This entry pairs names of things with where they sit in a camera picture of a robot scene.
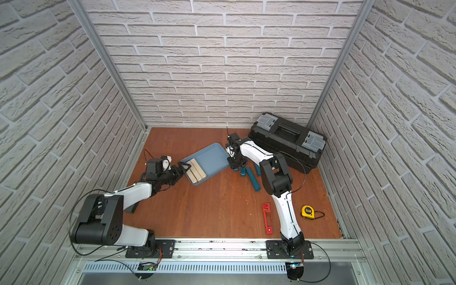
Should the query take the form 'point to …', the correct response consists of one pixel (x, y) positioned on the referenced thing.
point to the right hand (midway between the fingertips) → (238, 164)
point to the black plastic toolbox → (303, 146)
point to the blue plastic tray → (213, 159)
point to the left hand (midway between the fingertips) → (188, 167)
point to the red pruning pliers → (266, 208)
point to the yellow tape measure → (307, 211)
